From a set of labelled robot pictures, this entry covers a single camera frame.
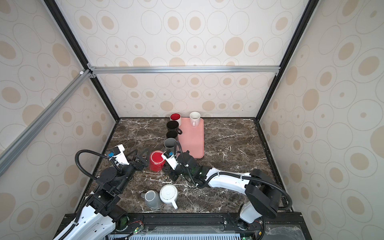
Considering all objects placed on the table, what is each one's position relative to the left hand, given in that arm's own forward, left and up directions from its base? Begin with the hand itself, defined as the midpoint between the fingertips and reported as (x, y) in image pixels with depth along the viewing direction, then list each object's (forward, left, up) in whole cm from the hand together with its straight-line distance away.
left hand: (147, 148), depth 68 cm
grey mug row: (+16, -6, -20) cm, 26 cm away
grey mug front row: (-17, -1, -19) cm, 25 cm away
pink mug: (+41, -22, -22) cm, 51 cm away
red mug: (-3, -3, -8) cm, 9 cm away
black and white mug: (+31, -7, -20) cm, 37 cm away
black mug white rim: (+25, -6, -22) cm, 33 cm away
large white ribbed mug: (-15, -9, -20) cm, 26 cm away
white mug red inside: (+47, -6, -27) cm, 54 cm away
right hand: (-3, -6, -13) cm, 15 cm away
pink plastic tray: (+26, -19, -28) cm, 43 cm away
